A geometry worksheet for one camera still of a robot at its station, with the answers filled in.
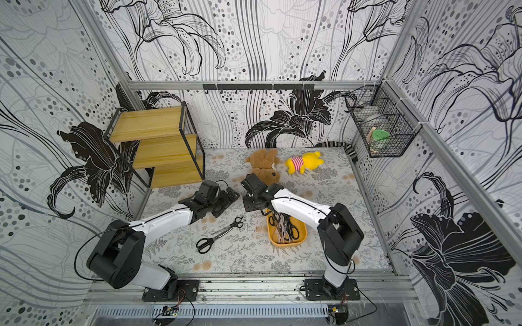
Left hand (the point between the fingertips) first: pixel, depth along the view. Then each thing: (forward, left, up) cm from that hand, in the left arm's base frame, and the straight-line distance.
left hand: (236, 203), depth 90 cm
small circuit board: (-40, +20, -9) cm, 45 cm away
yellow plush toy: (+27, -35, 0) cm, 44 cm away
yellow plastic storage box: (-8, -30, -6) cm, 31 cm away
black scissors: (-10, -25, -4) cm, 27 cm away
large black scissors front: (-17, +12, -6) cm, 21 cm away
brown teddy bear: (+23, -11, +3) cm, 25 cm away
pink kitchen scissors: (-12, -21, -3) cm, 25 cm away
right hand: (0, -7, +3) cm, 8 cm away
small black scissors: (-6, -1, -6) cm, 9 cm away
